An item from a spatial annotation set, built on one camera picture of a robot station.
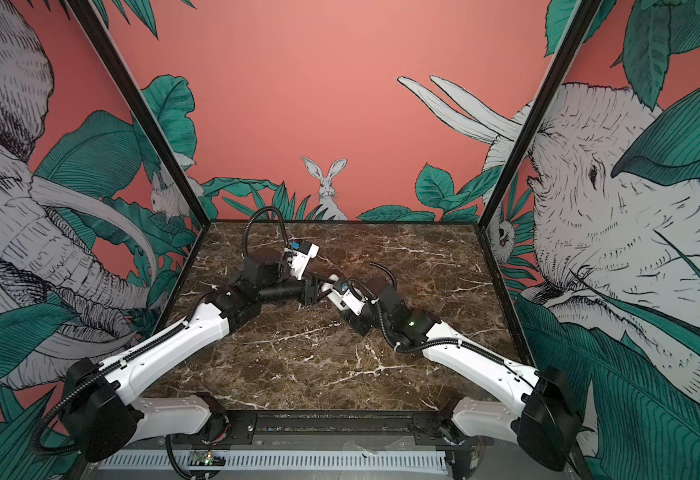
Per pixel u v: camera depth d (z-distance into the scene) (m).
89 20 0.70
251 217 1.24
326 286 0.70
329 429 0.76
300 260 0.67
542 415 0.39
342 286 0.65
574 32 0.72
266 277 0.57
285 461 0.70
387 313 0.57
